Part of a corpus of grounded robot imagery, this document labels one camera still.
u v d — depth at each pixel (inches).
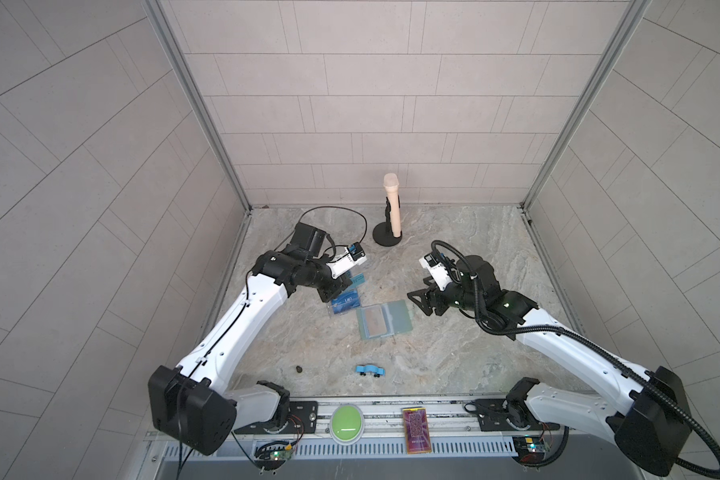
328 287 25.3
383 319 34.1
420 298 27.1
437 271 26.2
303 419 27.9
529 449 26.8
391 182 34.0
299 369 30.8
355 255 25.0
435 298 25.8
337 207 23.1
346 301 34.8
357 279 29.1
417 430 26.8
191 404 14.4
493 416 28.0
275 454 25.7
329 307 34.8
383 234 42.1
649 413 14.8
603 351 17.5
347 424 27.0
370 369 29.8
